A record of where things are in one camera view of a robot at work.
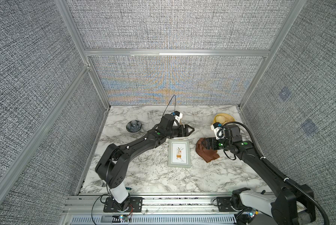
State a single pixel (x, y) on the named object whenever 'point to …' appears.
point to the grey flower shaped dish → (133, 126)
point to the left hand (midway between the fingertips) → (193, 129)
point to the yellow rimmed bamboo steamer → (223, 118)
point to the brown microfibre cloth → (206, 155)
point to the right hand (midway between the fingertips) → (208, 138)
